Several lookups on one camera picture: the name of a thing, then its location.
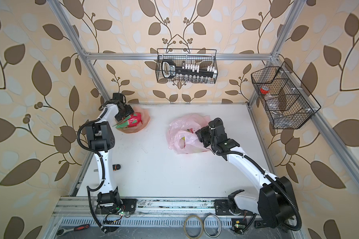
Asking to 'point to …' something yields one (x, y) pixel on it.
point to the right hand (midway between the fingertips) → (194, 132)
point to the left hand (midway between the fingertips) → (127, 111)
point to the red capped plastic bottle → (265, 92)
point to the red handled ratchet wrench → (60, 232)
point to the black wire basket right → (285, 100)
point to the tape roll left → (202, 226)
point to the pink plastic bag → (181, 136)
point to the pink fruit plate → (145, 119)
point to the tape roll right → (204, 229)
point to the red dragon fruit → (133, 120)
